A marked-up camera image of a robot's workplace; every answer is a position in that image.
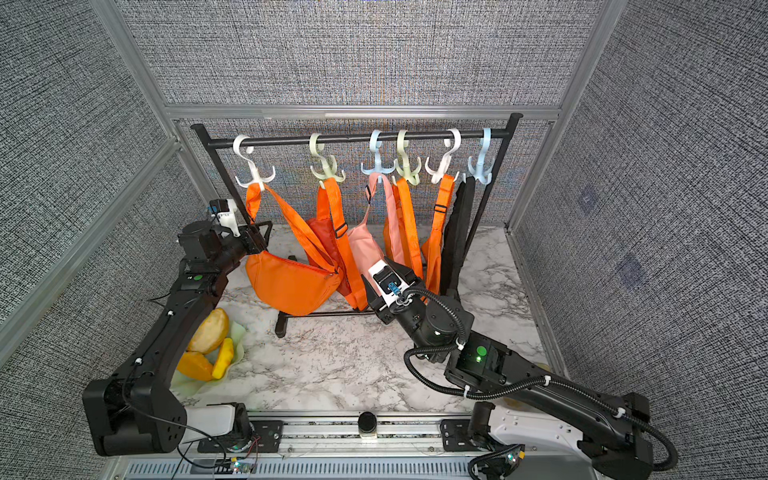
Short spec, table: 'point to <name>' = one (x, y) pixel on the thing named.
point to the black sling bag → (456, 235)
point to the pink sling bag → (371, 244)
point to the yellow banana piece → (224, 359)
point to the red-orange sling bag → (329, 242)
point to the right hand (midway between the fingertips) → (381, 261)
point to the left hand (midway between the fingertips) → (269, 219)
